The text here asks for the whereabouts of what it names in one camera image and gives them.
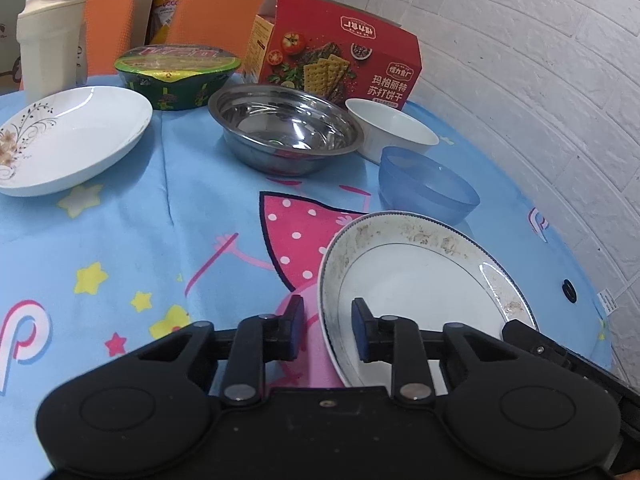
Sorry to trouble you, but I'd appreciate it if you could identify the white plate with dark rim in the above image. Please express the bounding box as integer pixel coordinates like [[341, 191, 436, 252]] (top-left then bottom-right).
[[318, 211, 537, 387]]

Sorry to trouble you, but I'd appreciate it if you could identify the blue plastic bowl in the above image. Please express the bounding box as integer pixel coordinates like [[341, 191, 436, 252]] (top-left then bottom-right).
[[378, 146, 480, 226]]

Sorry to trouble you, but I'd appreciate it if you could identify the stainless steel bowl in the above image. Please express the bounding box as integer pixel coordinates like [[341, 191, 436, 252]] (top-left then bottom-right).
[[208, 84, 364, 177]]

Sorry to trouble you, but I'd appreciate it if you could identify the white ceramic bowl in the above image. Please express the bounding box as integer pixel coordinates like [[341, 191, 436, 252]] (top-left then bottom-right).
[[345, 99, 439, 165]]

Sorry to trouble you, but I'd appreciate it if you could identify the white floral plate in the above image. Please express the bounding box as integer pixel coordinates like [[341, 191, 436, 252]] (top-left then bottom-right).
[[1, 86, 153, 197]]

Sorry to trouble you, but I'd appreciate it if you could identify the blue cartoon tablecloth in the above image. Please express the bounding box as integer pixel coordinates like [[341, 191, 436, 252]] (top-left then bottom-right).
[[1, 103, 613, 479]]

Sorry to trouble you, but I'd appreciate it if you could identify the green instant noodle bowl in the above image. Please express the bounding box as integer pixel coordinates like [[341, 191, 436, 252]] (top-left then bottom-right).
[[114, 44, 241, 110]]

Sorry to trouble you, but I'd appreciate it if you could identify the red cracker box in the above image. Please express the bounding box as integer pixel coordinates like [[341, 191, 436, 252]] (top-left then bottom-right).
[[242, 0, 422, 110]]

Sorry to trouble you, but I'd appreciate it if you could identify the orange chair right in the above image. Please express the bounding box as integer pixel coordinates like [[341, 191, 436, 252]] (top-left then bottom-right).
[[165, 0, 264, 58]]

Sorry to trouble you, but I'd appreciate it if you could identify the orange chair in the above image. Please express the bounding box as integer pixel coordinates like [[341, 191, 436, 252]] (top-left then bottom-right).
[[16, 0, 134, 98], [165, 0, 264, 58]]

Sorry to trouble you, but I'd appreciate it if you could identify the orange chair left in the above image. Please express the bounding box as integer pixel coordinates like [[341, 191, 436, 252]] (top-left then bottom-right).
[[16, 0, 134, 98]]

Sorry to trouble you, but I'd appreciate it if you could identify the white travel tumbler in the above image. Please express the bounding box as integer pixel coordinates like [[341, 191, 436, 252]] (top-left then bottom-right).
[[16, 0, 87, 103]]

